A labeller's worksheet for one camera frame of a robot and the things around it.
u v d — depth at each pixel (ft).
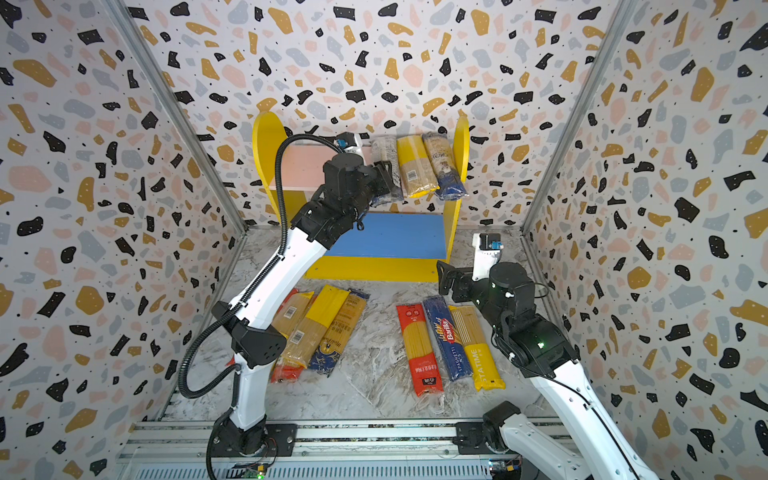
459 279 1.83
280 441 2.40
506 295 1.43
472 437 2.44
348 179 1.70
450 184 2.31
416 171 2.45
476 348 2.83
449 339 2.88
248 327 1.57
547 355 1.42
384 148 2.67
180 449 2.40
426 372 2.73
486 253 1.77
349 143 1.95
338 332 2.95
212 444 2.22
